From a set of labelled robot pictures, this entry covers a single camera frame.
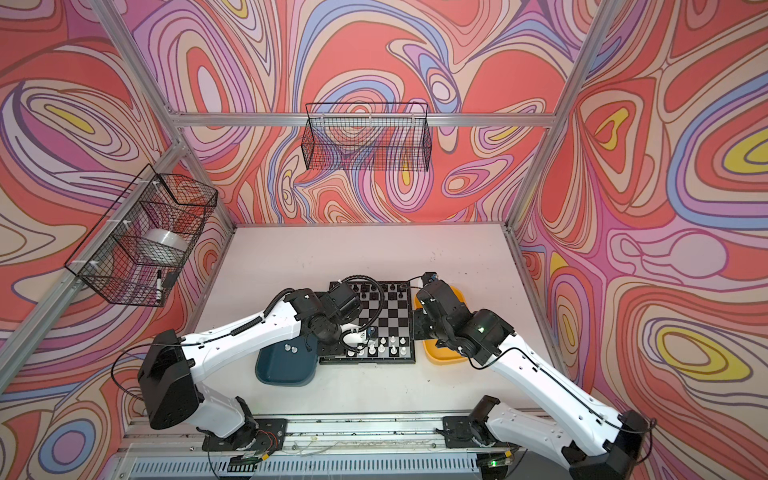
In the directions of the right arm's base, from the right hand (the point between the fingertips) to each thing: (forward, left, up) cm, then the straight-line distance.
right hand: (418, 326), depth 73 cm
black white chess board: (+15, +7, -17) cm, 24 cm away
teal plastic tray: (-1, +37, -19) cm, 41 cm away
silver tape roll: (+19, +62, +15) cm, 67 cm away
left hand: (+1, +19, -8) cm, 21 cm away
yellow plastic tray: (-2, -7, -15) cm, 17 cm away
